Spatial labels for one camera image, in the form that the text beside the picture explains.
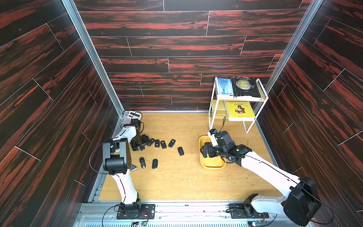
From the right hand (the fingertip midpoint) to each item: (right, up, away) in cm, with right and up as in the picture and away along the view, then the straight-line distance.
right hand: (209, 146), depth 84 cm
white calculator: (-58, +21, +32) cm, 69 cm away
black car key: (-44, -3, +13) cm, 46 cm away
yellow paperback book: (+23, +22, +11) cm, 34 cm away
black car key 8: (-42, -12, +7) cm, 44 cm away
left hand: (-42, -1, +15) cm, 45 cm away
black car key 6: (-18, -5, +12) cm, 22 cm away
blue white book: (+11, +37, +4) cm, 39 cm away
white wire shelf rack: (+15, +29, -2) cm, 32 cm away
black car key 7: (-34, -12, +6) cm, 37 cm away
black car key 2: (-39, +1, +17) cm, 42 cm away
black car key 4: (-30, -1, +16) cm, 34 cm away
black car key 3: (-34, 0, +17) cm, 38 cm away
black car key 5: (-24, 0, +17) cm, 30 cm away
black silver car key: (-48, -14, +5) cm, 50 cm away
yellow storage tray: (+1, -12, +7) cm, 14 cm away
